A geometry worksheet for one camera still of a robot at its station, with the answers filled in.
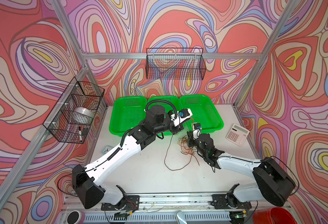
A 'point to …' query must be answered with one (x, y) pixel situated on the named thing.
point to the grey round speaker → (74, 217)
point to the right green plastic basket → (203, 112)
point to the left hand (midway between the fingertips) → (189, 115)
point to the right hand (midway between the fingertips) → (189, 134)
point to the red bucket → (272, 215)
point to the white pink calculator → (238, 135)
